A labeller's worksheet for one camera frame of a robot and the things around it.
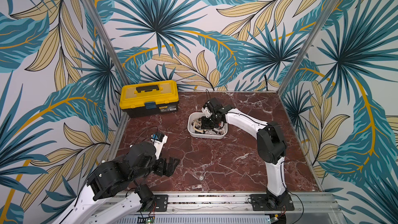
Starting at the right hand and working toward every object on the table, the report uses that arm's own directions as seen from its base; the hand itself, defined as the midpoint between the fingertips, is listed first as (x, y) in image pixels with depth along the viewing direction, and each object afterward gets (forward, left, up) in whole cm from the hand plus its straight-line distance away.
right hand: (201, 126), depth 92 cm
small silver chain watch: (-27, +1, -7) cm, 28 cm away
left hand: (-26, +14, +15) cm, 34 cm away
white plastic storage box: (-1, +4, -3) cm, 5 cm away
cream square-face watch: (+1, +3, 0) cm, 3 cm away
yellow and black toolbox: (+16, +34, +9) cm, 39 cm away
